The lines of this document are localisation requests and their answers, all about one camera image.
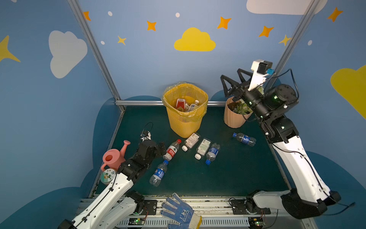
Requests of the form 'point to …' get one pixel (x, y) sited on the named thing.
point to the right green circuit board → (256, 222)
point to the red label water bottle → (171, 150)
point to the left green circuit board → (136, 221)
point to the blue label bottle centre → (211, 155)
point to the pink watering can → (113, 158)
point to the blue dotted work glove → (184, 214)
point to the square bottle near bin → (191, 142)
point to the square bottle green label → (202, 148)
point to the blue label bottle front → (155, 179)
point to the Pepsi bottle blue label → (245, 139)
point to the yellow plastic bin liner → (191, 93)
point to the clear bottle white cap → (193, 106)
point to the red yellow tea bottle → (180, 103)
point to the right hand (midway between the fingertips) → (230, 71)
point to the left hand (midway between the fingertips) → (159, 145)
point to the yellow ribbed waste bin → (185, 124)
